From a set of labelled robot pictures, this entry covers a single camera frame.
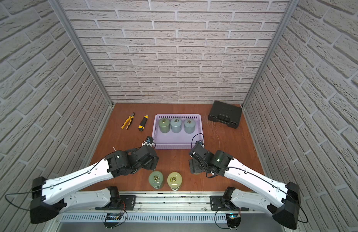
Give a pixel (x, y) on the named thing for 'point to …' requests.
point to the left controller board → (111, 220)
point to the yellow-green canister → (174, 180)
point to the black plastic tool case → (226, 113)
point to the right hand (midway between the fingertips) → (198, 164)
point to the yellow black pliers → (129, 120)
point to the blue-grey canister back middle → (176, 125)
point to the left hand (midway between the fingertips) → (152, 154)
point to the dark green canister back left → (164, 125)
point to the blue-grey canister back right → (189, 126)
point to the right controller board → (233, 220)
